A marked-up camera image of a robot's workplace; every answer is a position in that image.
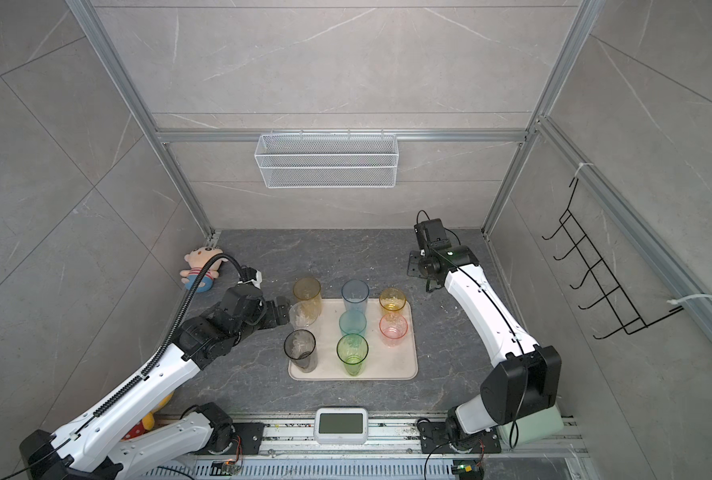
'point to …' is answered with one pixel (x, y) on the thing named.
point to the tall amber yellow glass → (308, 289)
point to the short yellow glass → (392, 301)
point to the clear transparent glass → (302, 314)
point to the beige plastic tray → (383, 362)
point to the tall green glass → (352, 350)
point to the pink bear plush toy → (196, 260)
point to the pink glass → (393, 329)
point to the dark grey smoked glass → (300, 347)
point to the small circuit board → (229, 467)
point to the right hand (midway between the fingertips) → (421, 262)
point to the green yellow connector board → (467, 469)
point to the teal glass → (353, 322)
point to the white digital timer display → (341, 426)
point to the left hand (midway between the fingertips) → (275, 298)
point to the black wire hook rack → (615, 297)
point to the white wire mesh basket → (328, 161)
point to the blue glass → (355, 294)
